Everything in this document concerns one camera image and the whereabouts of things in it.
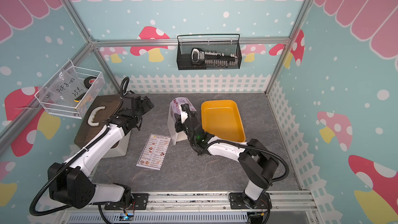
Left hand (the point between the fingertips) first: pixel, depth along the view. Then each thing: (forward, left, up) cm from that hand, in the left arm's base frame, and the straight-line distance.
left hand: (145, 105), depth 83 cm
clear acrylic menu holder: (-11, -16, -15) cm, 24 cm away
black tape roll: (+7, +27, +11) cm, 30 cm away
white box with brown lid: (-3, +27, -2) cm, 27 cm away
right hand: (-5, -17, -1) cm, 18 cm away
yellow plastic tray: (+6, -44, -21) cm, 49 cm away
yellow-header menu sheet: (-17, -2, -24) cm, 29 cm away
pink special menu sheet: (+1, -17, 0) cm, 17 cm away
